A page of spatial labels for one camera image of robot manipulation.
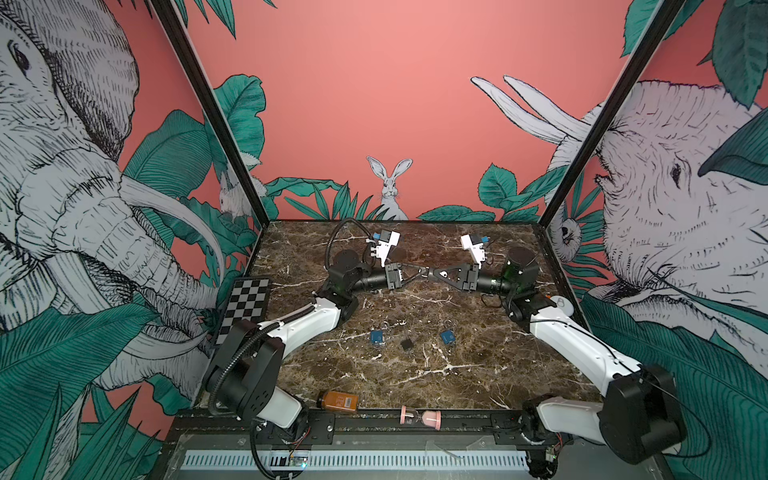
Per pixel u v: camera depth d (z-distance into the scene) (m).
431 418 0.74
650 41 0.74
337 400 0.75
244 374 0.43
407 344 0.89
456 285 0.67
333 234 1.17
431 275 0.71
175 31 0.71
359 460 0.70
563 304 0.92
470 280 0.66
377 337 0.90
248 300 0.93
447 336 0.90
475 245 0.70
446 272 0.71
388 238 0.70
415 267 0.70
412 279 0.70
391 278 0.66
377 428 0.75
